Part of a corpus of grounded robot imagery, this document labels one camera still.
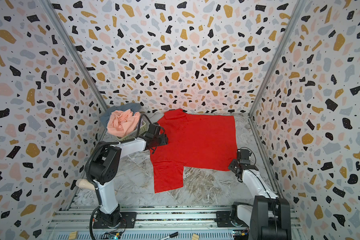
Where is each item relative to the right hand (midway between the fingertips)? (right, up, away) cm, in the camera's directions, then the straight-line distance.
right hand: (234, 162), depth 89 cm
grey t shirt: (-68, +36, +24) cm, 81 cm away
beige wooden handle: (-84, -9, -8) cm, 85 cm away
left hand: (-43, +15, +9) cm, 46 cm away
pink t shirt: (-74, +24, +13) cm, 79 cm away
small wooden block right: (-24, -30, -20) cm, 43 cm away
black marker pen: (-35, -30, -20) cm, 50 cm away
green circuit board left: (-63, -30, -19) cm, 72 cm away
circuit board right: (-2, -30, -18) cm, 35 cm away
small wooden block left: (-81, -29, -21) cm, 88 cm away
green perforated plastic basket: (-61, +19, +17) cm, 66 cm away
